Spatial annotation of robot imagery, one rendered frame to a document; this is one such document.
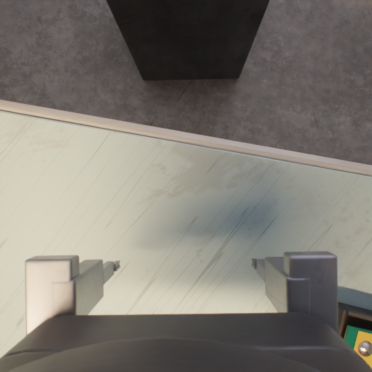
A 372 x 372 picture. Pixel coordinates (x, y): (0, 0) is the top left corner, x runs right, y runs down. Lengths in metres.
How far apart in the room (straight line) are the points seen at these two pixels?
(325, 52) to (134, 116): 0.50
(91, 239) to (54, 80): 1.09
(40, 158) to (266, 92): 1.06
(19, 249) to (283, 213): 0.11
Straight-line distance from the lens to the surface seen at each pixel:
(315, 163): 0.20
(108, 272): 0.16
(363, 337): 0.20
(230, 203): 0.19
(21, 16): 1.34
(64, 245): 0.20
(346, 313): 0.19
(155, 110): 1.21
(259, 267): 0.17
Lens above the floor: 1.19
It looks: 89 degrees down
